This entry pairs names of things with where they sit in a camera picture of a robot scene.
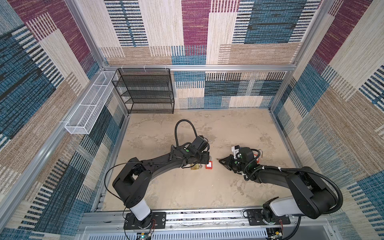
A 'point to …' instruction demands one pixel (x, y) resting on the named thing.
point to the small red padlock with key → (258, 159)
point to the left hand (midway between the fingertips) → (207, 156)
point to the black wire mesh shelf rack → (145, 90)
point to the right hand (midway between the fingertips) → (219, 163)
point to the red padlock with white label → (209, 165)
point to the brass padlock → (196, 166)
